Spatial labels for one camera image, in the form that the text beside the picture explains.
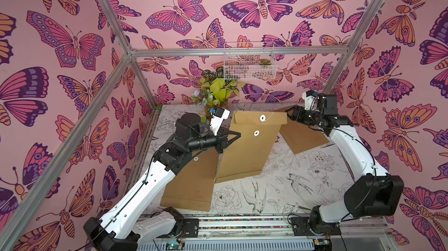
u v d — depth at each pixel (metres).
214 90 0.96
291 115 0.75
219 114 0.54
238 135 0.61
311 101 0.73
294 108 0.74
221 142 0.54
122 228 0.38
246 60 0.96
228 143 0.59
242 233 0.73
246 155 0.65
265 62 0.92
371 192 0.39
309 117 0.69
